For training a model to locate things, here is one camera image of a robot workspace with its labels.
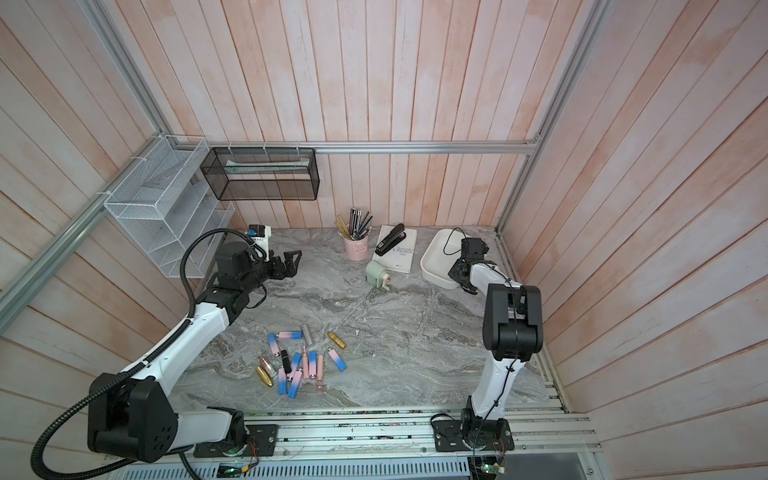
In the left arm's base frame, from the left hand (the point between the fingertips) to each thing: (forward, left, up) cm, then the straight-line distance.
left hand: (289, 255), depth 83 cm
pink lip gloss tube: (-23, -4, -22) cm, 32 cm away
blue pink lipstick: (-22, -14, -21) cm, 34 cm away
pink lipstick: (-24, -9, -21) cm, 34 cm away
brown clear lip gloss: (-24, +6, -21) cm, 33 cm away
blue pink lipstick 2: (-18, +6, -21) cm, 28 cm away
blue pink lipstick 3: (-22, -2, -22) cm, 31 cm away
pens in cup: (+24, -18, -12) cm, 32 cm away
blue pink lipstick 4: (-29, -3, -21) cm, 36 cm away
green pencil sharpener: (+6, -25, -16) cm, 30 cm away
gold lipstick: (-16, -13, -22) cm, 30 cm away
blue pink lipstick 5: (-24, -7, -21) cm, 32 cm away
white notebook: (+17, -34, -21) cm, 43 cm away
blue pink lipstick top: (-14, +2, -22) cm, 26 cm away
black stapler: (+23, -31, -18) cm, 43 cm away
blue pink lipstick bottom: (-28, +1, -21) cm, 35 cm away
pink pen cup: (+15, -18, -15) cm, 27 cm away
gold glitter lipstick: (-27, +7, -22) cm, 35 cm away
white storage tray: (+22, -51, -25) cm, 61 cm away
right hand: (+8, -54, -18) cm, 58 cm away
